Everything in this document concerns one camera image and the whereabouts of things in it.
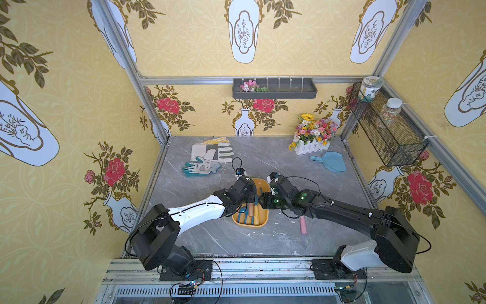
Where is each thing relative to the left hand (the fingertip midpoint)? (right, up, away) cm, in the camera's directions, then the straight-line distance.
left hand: (245, 189), depth 88 cm
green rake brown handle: (+3, -9, -5) cm, 11 cm away
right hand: (+9, -3, -4) cm, 10 cm away
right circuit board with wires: (+37, -37, -17) cm, 55 cm away
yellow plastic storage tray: (+7, -12, 0) cm, 14 cm away
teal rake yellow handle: (-1, -10, 0) cm, 10 cm away
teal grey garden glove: (-26, +9, +18) cm, 33 cm away
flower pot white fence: (+36, +26, +12) cm, 46 cm away
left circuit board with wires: (-21, -35, -17) cm, 44 cm away
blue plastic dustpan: (+51, +12, +21) cm, 56 cm away
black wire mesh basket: (+65, +25, -5) cm, 70 cm away
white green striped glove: (-15, +17, +25) cm, 34 cm away
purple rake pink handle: (+26, -16, -5) cm, 31 cm away
